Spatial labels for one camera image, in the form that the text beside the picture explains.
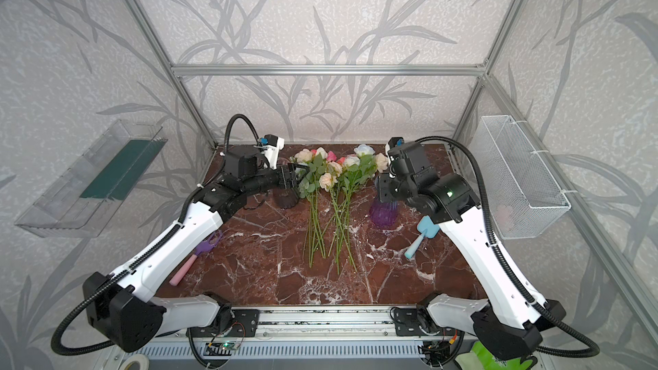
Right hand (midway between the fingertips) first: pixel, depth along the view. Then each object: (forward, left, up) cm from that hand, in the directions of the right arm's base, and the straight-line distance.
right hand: (384, 173), depth 68 cm
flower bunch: (+21, +9, -27) cm, 36 cm away
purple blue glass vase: (+3, -3, -29) cm, 29 cm away
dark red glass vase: (+10, +33, -27) cm, 44 cm away
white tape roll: (-39, +66, -31) cm, 82 cm away
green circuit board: (-36, +47, -34) cm, 68 cm away
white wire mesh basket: (-8, -32, +1) cm, 33 cm away
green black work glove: (-39, -25, -32) cm, 56 cm away
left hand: (+6, +22, -2) cm, 23 cm away
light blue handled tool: (0, -19, -33) cm, 39 cm away
